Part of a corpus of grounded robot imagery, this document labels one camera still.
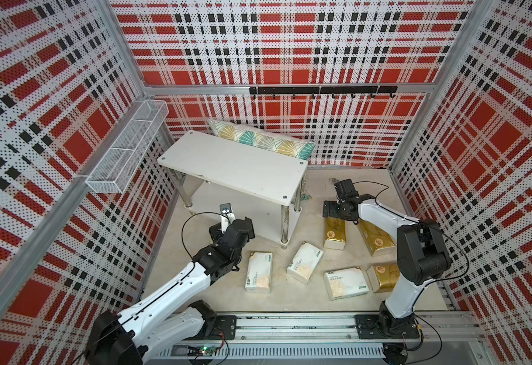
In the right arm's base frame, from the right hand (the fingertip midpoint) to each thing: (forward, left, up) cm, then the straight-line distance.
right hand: (337, 210), depth 96 cm
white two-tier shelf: (-8, +30, +27) cm, 41 cm away
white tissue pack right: (-29, +1, -2) cm, 29 cm away
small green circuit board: (-48, +47, -4) cm, 68 cm away
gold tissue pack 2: (-28, -11, 0) cm, 30 cm away
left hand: (-11, +40, +11) cm, 43 cm away
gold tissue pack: (-9, +2, -1) cm, 9 cm away
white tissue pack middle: (-22, +15, -1) cm, 27 cm away
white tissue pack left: (-26, +32, 0) cm, 41 cm away
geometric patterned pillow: (+7, +19, +29) cm, 36 cm away
